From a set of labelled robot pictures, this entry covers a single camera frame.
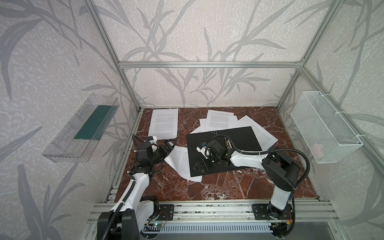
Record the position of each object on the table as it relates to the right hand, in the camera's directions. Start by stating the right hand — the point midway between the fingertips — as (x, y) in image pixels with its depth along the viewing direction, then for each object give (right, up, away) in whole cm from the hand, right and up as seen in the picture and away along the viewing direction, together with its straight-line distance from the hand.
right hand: (199, 160), depth 88 cm
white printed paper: (+45, +12, +14) cm, 49 cm away
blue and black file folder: (+29, +11, +14) cm, 34 cm away
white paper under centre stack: (+2, +21, +24) cm, 32 cm away
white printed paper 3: (-27, +21, +23) cm, 42 cm away
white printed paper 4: (-13, 0, +4) cm, 14 cm away
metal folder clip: (+19, +7, +10) cm, 23 cm away
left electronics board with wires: (-19, -25, -17) cm, 36 cm away
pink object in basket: (+59, +9, -14) cm, 62 cm away
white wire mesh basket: (+55, +17, -26) cm, 63 cm away
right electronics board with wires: (+40, -31, -15) cm, 52 cm away
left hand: (-13, +12, -5) cm, 19 cm away
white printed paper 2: (+13, +24, +26) cm, 38 cm away
